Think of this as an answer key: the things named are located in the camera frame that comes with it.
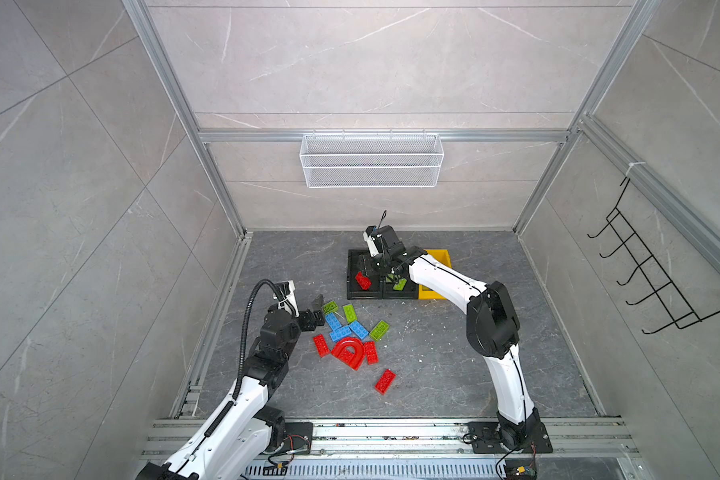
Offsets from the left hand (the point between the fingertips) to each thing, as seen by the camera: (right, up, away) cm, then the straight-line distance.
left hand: (305, 292), depth 81 cm
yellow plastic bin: (+44, +10, +23) cm, 51 cm away
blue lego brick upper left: (+6, -11, +12) cm, 18 cm away
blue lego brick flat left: (+9, -14, +10) cm, 19 cm away
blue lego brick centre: (+15, -13, +10) cm, 22 cm away
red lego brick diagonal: (+16, +1, +21) cm, 26 cm away
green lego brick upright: (+12, -9, +15) cm, 21 cm away
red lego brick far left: (+3, -17, +7) cm, 19 cm away
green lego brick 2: (+21, -14, +11) cm, 27 cm away
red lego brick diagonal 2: (+22, -25, +2) cm, 34 cm away
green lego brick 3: (+29, 0, +21) cm, 36 cm away
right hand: (+16, +8, +15) cm, 24 cm away
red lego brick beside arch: (+18, -18, +5) cm, 27 cm away
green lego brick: (+5, -7, +15) cm, 17 cm away
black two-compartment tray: (+22, 0, +15) cm, 27 cm away
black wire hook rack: (+80, -1, -21) cm, 83 cm away
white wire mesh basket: (+17, +42, +20) cm, 50 cm away
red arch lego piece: (+9, -19, +6) cm, 22 cm away
